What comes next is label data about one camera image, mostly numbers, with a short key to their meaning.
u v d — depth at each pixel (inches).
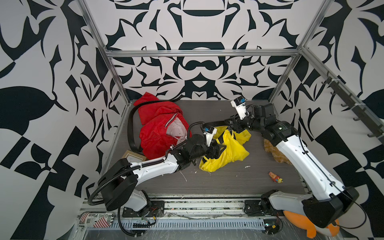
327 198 15.1
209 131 26.4
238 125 24.7
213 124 40.1
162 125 34.3
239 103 23.9
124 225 27.8
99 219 27.1
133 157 35.4
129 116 43.8
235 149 29.4
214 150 26.3
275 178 32.0
